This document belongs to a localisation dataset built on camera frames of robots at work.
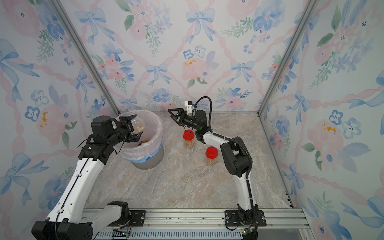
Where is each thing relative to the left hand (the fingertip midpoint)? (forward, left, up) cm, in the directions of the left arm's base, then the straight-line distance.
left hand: (140, 118), depth 71 cm
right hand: (+10, -12, -7) cm, 17 cm away
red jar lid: (+7, -22, -23) cm, 33 cm away
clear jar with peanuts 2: (-7, -36, -32) cm, 49 cm away
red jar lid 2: (-6, -35, -21) cm, 42 cm away
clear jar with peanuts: (+6, -22, -32) cm, 40 cm away
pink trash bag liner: (-7, -6, -6) cm, 10 cm away
